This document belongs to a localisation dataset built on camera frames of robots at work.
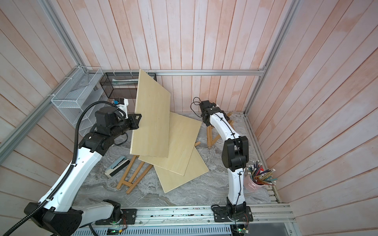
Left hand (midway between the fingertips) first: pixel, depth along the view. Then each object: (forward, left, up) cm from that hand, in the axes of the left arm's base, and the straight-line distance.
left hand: (141, 117), depth 71 cm
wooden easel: (-22, +9, -32) cm, 40 cm away
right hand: (+13, -48, -15) cm, 52 cm away
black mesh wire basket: (+40, +23, -9) cm, 47 cm away
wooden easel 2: (+8, -39, -29) cm, 50 cm away
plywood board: (-4, -3, -12) cm, 13 cm away
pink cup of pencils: (-20, -60, -25) cm, 68 cm away
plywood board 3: (-12, -28, -32) cm, 44 cm away
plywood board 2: (+13, -20, -30) cm, 38 cm away
